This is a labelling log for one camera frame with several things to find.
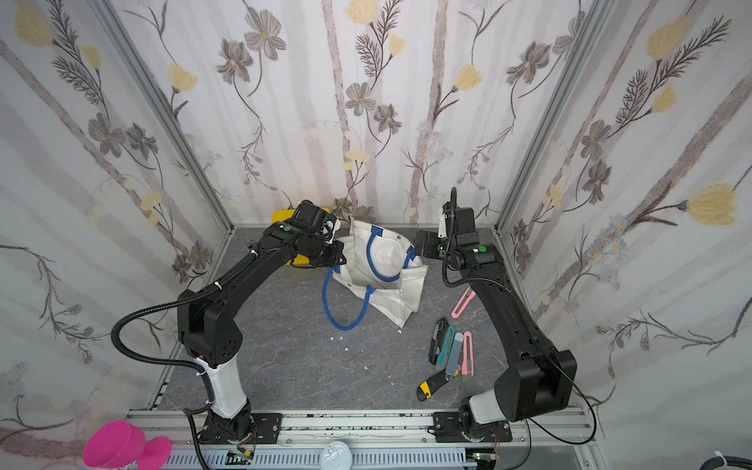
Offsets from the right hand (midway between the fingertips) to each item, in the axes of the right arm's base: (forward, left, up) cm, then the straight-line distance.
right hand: (436, 239), depth 78 cm
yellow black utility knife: (-33, +1, -26) cm, 42 cm away
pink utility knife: (-9, -11, -28) cm, 31 cm away
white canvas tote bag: (+3, +14, -20) cm, 25 cm away
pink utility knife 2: (-24, -12, -27) cm, 38 cm away
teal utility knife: (-21, -6, -27) cm, 35 cm away
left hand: (-1, +24, -9) cm, 25 cm away
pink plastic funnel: (-48, +66, -11) cm, 83 cm away
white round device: (-49, +23, -21) cm, 58 cm away
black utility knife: (-19, -3, -26) cm, 32 cm away
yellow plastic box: (+33, +56, -28) cm, 71 cm away
